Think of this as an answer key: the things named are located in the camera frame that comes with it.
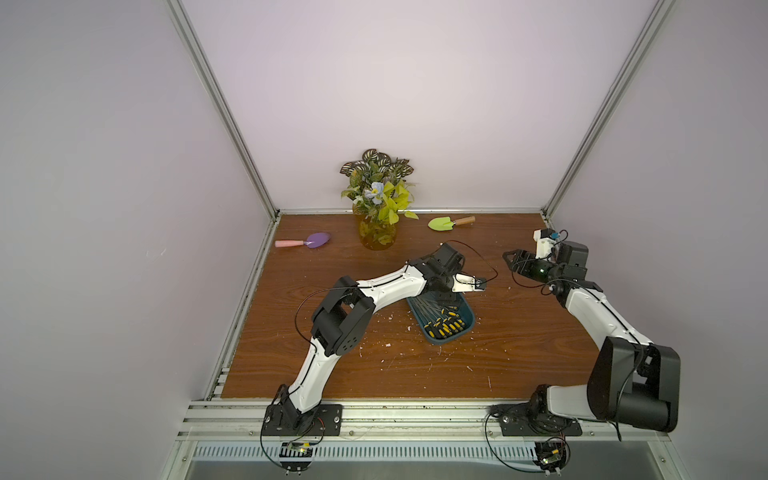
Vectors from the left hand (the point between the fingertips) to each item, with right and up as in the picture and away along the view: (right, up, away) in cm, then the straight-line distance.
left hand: (464, 283), depth 91 cm
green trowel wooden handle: (-1, +20, +27) cm, 33 cm away
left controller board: (-46, -40, -19) cm, 64 cm away
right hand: (+15, +11, -4) cm, 19 cm away
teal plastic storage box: (-7, -11, -1) cm, 13 cm away
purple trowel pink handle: (-52, +13, +20) cm, 57 cm away
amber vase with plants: (-26, +28, +1) cm, 38 cm away
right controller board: (+16, -38, -21) cm, 46 cm away
